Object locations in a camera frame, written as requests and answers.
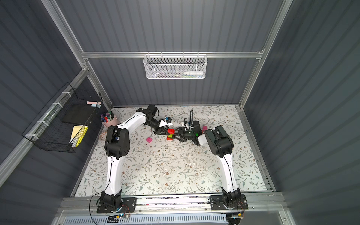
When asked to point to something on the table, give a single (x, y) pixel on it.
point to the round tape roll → (102, 135)
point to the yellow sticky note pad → (78, 133)
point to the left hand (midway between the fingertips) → (166, 130)
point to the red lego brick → (171, 131)
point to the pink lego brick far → (205, 128)
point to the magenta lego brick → (149, 139)
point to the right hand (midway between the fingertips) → (174, 135)
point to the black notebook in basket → (78, 114)
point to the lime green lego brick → (170, 135)
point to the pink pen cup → (108, 119)
